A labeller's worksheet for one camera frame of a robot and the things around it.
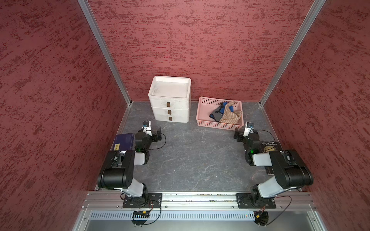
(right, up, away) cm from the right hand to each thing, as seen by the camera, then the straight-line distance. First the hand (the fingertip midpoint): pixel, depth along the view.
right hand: (242, 129), depth 94 cm
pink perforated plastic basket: (-21, +18, +24) cm, 36 cm away
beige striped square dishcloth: (-6, +9, +9) cm, 14 cm away
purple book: (-81, -9, +3) cm, 82 cm away
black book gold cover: (+17, -12, -1) cm, 20 cm away
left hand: (-60, 0, -1) cm, 60 cm away
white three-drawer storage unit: (-48, +22, -4) cm, 53 cm away
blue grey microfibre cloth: (-12, +12, +19) cm, 25 cm away
